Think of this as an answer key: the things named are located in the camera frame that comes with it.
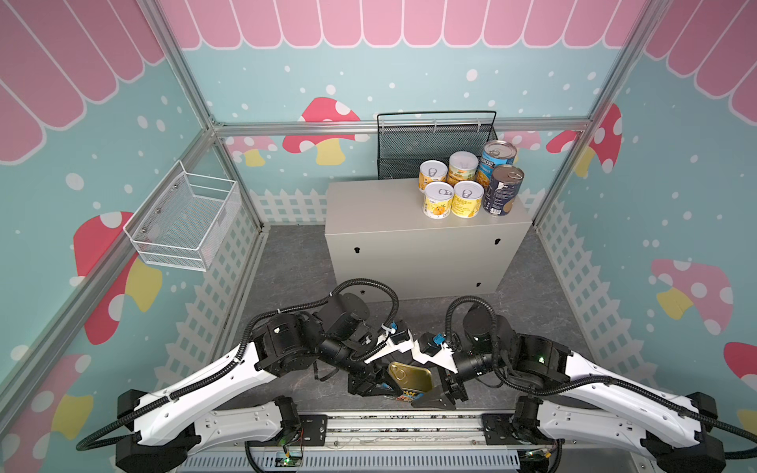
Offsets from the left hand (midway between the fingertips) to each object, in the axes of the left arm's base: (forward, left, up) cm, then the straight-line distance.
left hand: (390, 383), depth 58 cm
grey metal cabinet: (+34, +4, +8) cm, 35 cm away
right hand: (0, -4, 0) cm, 4 cm away
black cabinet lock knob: (+36, -28, +3) cm, 45 cm away
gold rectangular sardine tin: (+2, -4, -1) cm, 5 cm away
